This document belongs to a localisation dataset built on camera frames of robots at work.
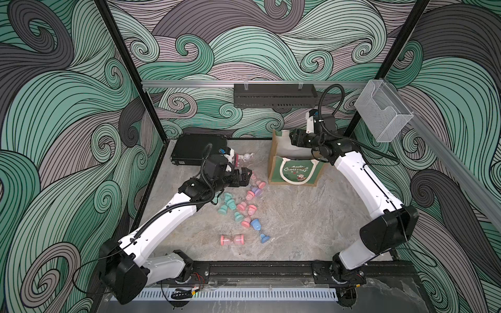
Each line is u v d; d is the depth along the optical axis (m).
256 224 0.85
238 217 0.85
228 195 0.92
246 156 1.07
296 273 0.74
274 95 0.95
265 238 0.80
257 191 0.93
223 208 0.88
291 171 0.93
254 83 0.94
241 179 0.67
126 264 0.37
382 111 0.79
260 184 0.97
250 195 0.92
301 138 0.71
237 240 0.80
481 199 0.52
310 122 0.70
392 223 0.41
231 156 0.68
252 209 0.89
